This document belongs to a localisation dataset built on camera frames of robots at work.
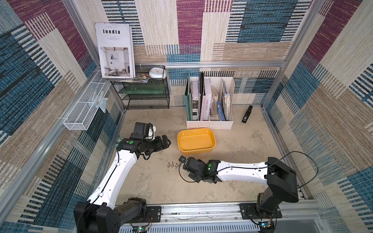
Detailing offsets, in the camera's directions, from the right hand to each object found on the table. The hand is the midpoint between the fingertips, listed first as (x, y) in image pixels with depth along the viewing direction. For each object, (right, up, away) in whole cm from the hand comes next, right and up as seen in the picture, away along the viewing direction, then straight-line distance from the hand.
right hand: (193, 166), depth 83 cm
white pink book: (+9, +35, +18) cm, 40 cm away
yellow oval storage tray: (+3, +12, +17) cm, 21 cm away
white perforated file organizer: (+20, +47, +15) cm, 54 cm away
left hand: (-16, +14, -4) cm, 21 cm away
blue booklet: (+20, +32, +19) cm, 42 cm away
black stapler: (+42, +31, +29) cm, 59 cm away
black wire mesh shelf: (-31, +44, +12) cm, 55 cm away
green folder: (-3, +39, +3) cm, 40 cm away
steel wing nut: (-15, -1, +6) cm, 16 cm away
